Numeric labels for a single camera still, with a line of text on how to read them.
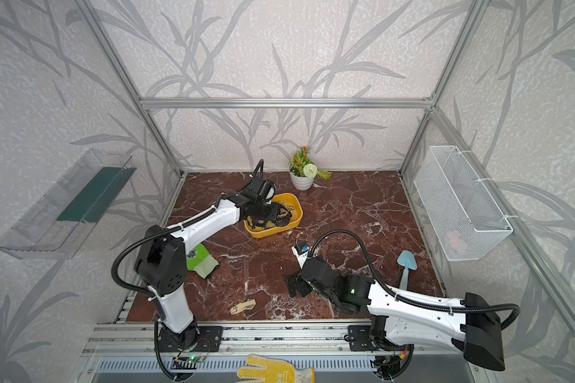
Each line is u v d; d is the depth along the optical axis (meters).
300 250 0.64
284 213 0.99
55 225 0.64
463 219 0.62
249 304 0.80
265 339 0.75
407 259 0.89
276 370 0.68
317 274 0.53
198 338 0.72
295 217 0.99
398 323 0.60
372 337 0.65
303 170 1.02
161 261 0.47
